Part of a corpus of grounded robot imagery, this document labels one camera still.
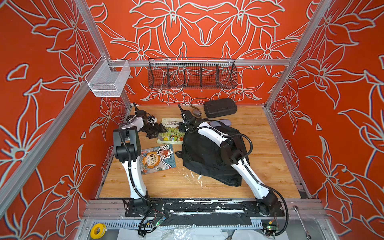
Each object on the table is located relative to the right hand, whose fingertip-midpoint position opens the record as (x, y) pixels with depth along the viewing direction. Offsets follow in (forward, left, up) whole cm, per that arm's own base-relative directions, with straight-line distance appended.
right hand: (177, 126), depth 104 cm
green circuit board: (-59, -46, -4) cm, 75 cm away
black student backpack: (-23, -16, 0) cm, 28 cm away
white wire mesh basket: (+17, +43, +29) cm, 54 cm away
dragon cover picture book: (-24, +11, -2) cm, 26 cm away
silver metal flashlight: (+11, -14, +1) cm, 18 cm away
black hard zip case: (+15, -32, +2) cm, 36 cm away
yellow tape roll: (-59, +35, -2) cm, 68 cm away
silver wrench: (-62, -62, -3) cm, 88 cm away
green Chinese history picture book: (-7, +3, -2) cm, 8 cm away
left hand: (-5, +11, 0) cm, 12 cm away
